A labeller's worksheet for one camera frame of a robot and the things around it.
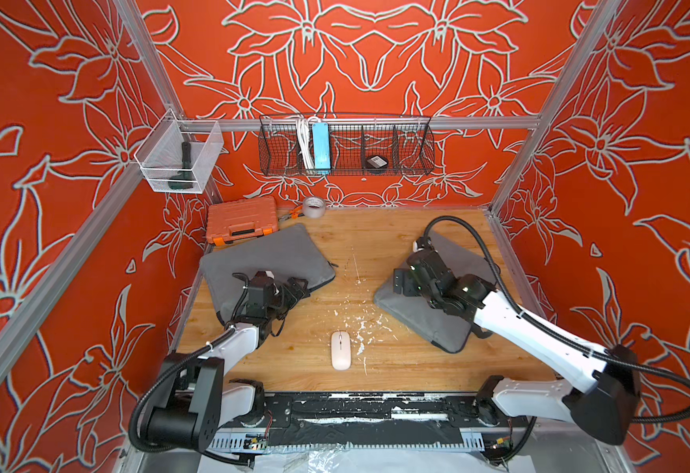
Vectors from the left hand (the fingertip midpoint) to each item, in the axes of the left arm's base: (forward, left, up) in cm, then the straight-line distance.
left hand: (301, 287), depth 89 cm
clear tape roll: (+39, +2, -3) cm, 39 cm away
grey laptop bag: (+16, +8, -4) cm, 18 cm away
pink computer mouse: (-17, -14, -5) cm, 22 cm away
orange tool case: (+29, +28, -2) cm, 40 cm away
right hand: (0, -31, +12) cm, 33 cm away
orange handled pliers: (+37, +10, -5) cm, 38 cm away
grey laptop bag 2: (-9, -43, -2) cm, 44 cm away
